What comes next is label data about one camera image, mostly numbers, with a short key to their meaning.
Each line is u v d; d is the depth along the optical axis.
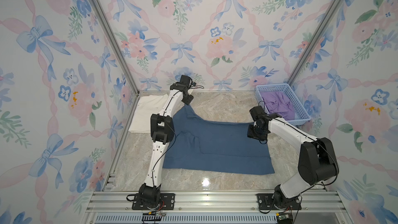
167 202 0.74
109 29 0.85
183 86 0.80
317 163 0.45
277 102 1.11
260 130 0.67
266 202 0.73
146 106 1.10
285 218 0.73
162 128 0.65
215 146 0.93
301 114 1.02
